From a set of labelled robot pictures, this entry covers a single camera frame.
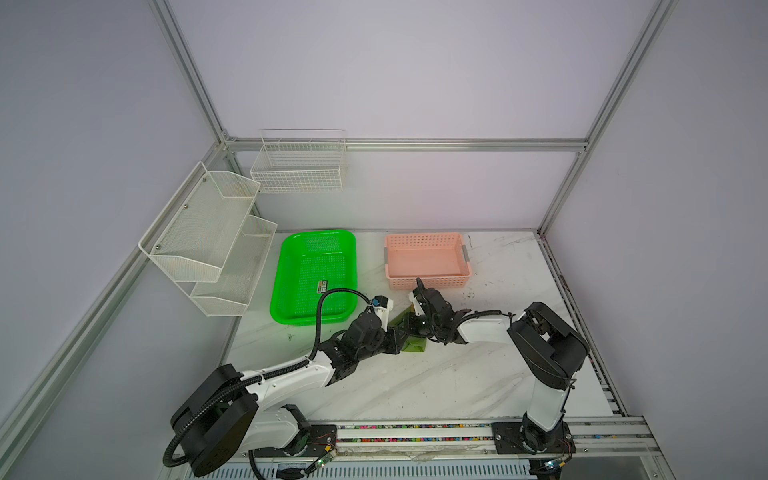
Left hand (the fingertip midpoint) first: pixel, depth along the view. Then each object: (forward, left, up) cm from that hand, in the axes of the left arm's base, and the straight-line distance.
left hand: (407, 334), depth 81 cm
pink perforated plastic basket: (+34, -14, -8) cm, 38 cm away
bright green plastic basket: (+34, +36, -11) cm, 51 cm away
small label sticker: (+23, +29, -11) cm, 39 cm away
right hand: (+6, +3, -8) cm, 11 cm away
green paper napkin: (+1, -3, -8) cm, 9 cm away
